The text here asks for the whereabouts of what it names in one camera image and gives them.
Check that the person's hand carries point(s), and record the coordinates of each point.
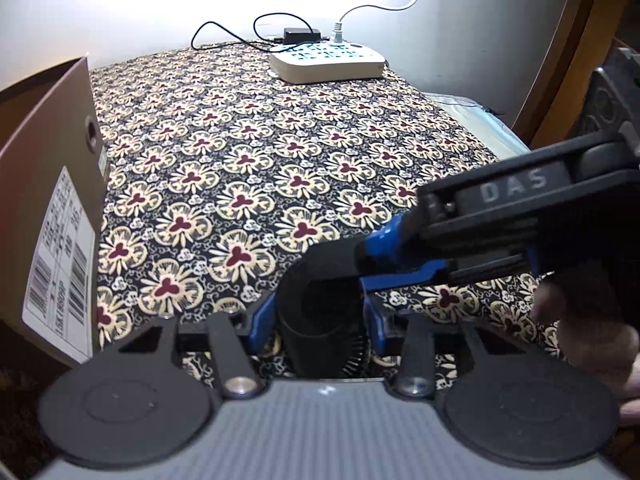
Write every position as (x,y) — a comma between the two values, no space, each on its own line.
(605,349)

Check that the white power strip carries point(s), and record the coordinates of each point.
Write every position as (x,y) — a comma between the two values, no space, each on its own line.
(327,62)

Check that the floral patterned tablecloth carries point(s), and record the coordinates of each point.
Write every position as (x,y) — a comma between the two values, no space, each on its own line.
(221,175)

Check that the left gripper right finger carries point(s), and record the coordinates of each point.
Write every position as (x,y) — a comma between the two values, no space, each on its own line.
(417,340)

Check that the brown cardboard shoe box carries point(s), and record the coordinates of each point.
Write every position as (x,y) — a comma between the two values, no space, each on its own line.
(54,173)

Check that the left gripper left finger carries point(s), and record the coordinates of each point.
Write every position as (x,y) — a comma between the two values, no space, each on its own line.
(231,339)

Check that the light mattress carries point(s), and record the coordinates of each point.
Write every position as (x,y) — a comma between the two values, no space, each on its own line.
(482,123)

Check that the black power adapter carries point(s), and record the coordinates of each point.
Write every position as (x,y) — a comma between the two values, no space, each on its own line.
(300,35)

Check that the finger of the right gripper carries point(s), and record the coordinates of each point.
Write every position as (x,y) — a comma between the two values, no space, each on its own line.
(391,257)

